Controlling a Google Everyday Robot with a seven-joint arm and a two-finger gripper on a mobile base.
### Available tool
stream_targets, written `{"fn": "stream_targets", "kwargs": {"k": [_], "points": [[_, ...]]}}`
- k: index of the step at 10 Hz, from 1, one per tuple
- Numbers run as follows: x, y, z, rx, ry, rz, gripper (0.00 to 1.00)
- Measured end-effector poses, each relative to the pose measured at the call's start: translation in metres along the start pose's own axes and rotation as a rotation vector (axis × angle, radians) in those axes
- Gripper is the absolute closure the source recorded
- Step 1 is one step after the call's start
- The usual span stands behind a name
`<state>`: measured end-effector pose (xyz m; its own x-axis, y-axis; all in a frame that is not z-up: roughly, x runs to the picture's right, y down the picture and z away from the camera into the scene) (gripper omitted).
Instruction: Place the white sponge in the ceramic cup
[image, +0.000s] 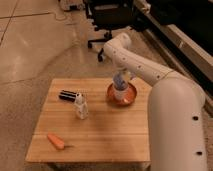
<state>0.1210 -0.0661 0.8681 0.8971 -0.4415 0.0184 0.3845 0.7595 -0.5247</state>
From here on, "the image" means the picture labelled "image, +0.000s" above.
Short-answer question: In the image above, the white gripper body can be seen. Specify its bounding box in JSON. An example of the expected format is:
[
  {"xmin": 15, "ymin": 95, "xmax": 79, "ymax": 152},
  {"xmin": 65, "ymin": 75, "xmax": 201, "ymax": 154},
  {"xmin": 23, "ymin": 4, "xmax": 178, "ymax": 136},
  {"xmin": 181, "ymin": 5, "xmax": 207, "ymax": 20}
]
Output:
[{"xmin": 113, "ymin": 70, "xmax": 128, "ymax": 91}]

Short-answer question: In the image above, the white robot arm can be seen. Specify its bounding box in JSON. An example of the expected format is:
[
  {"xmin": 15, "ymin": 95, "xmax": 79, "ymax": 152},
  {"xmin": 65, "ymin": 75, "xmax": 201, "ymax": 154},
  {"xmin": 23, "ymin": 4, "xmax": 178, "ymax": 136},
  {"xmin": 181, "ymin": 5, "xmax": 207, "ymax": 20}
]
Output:
[{"xmin": 104, "ymin": 33, "xmax": 208, "ymax": 171}]

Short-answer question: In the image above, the orange round plate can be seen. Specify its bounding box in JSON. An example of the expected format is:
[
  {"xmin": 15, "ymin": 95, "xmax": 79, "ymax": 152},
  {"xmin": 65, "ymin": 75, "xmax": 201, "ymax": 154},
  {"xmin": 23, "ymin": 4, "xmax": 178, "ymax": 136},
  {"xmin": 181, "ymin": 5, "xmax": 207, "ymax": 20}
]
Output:
[{"xmin": 106, "ymin": 83, "xmax": 137, "ymax": 106}]

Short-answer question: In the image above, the black rectangular block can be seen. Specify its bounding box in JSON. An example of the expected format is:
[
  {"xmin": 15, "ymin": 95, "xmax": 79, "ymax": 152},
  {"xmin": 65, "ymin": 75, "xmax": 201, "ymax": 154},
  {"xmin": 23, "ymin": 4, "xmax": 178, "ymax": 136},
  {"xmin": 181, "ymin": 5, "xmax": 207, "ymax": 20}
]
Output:
[{"xmin": 59, "ymin": 90, "xmax": 76, "ymax": 102}]

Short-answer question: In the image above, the wooden table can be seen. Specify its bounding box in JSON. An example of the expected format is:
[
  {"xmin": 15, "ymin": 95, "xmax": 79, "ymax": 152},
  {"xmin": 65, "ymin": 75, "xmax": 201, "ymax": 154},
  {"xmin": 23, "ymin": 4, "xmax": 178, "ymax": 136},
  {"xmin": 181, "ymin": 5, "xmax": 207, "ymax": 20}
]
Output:
[{"xmin": 26, "ymin": 78, "xmax": 151, "ymax": 163}]

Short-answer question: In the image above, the black office chair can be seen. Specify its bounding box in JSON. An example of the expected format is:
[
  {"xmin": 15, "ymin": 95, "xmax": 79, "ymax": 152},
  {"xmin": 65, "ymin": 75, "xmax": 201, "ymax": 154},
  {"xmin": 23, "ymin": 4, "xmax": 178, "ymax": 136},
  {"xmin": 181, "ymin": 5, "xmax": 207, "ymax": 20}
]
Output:
[{"xmin": 84, "ymin": 0, "xmax": 141, "ymax": 63}]

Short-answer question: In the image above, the long desk edge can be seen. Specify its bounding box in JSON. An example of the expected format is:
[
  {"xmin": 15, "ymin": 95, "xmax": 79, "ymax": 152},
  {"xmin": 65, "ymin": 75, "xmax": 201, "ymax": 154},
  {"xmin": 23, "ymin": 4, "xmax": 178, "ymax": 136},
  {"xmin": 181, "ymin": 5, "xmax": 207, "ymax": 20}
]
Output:
[{"xmin": 134, "ymin": 0, "xmax": 213, "ymax": 81}]

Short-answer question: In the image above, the orange toy carrot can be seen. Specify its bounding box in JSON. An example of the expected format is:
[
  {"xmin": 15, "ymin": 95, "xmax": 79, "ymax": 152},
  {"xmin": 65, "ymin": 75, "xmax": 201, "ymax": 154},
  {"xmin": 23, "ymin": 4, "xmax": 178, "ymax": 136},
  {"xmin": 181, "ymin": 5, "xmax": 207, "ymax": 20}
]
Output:
[{"xmin": 47, "ymin": 134, "xmax": 69, "ymax": 150}]

